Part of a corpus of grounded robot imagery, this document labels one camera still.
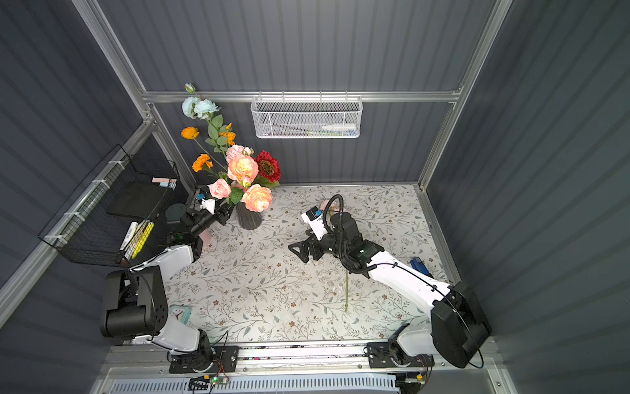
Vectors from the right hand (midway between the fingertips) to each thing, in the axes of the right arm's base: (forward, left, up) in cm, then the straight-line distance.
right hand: (302, 238), depth 76 cm
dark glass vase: (+20, +26, -16) cm, 36 cm away
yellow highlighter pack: (-2, +47, +6) cm, 47 cm away
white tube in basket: (+42, -12, +13) cm, 46 cm away
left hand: (+15, +26, +5) cm, 30 cm away
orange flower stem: (+24, +34, +12) cm, 43 cm away
